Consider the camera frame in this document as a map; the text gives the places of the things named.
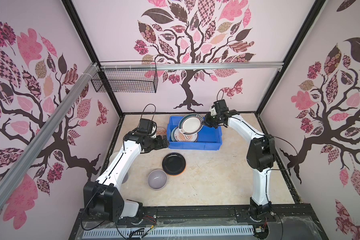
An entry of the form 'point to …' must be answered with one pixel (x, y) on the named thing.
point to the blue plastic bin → (209, 138)
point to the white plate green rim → (190, 124)
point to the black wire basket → (126, 80)
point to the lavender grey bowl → (157, 179)
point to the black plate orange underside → (174, 164)
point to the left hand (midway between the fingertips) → (162, 147)
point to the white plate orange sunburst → (177, 135)
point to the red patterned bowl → (161, 131)
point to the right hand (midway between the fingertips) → (201, 120)
